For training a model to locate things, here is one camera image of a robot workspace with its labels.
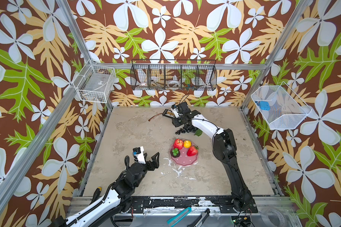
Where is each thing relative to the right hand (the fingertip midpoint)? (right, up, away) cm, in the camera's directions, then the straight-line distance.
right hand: (174, 120), depth 102 cm
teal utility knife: (+1, -50, -31) cm, 59 cm away
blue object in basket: (+55, +9, -16) cm, 58 cm away
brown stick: (-16, +4, +13) cm, 21 cm away
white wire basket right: (+62, +5, -24) cm, 67 cm away
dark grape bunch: (+9, -6, -1) cm, 11 cm away
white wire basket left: (-50, +23, -16) cm, 57 cm away
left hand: (-13, -19, -22) cm, 32 cm away
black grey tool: (+11, -51, -33) cm, 62 cm away
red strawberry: (+11, -20, -12) cm, 26 cm away
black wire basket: (-1, +32, -4) cm, 32 cm away
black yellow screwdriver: (-44, -41, -26) cm, 65 cm away
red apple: (+2, -16, -11) cm, 20 cm away
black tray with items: (-5, +6, +13) cm, 15 cm away
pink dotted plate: (+6, -26, -11) cm, 29 cm away
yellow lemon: (+8, -16, -9) cm, 20 cm away
